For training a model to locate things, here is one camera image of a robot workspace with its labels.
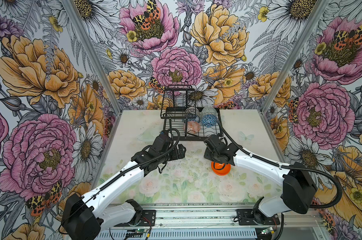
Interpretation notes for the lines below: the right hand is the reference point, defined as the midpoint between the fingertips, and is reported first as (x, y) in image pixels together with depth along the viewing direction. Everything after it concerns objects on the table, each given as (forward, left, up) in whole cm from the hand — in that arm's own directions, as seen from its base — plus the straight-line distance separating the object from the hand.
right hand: (209, 158), depth 85 cm
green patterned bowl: (+43, -6, -4) cm, 43 cm away
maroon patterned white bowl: (+43, +7, -4) cm, 44 cm away
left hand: (-1, +17, +7) cm, 19 cm away
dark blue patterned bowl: (+34, -5, -6) cm, 35 cm away
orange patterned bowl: (+29, +7, -6) cm, 30 cm away
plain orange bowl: (-4, -10, -6) cm, 12 cm away
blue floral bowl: (+35, +4, -5) cm, 35 cm away
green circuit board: (-31, +35, -9) cm, 48 cm away
